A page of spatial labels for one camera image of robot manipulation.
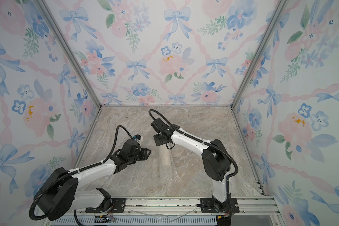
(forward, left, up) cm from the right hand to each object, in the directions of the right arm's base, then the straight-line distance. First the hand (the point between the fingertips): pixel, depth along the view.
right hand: (160, 139), depth 89 cm
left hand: (-7, +6, -3) cm, 9 cm away
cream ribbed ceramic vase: (-14, -4, -5) cm, 15 cm away
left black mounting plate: (-36, +20, -9) cm, 42 cm away
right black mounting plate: (-35, -26, -10) cm, 45 cm away
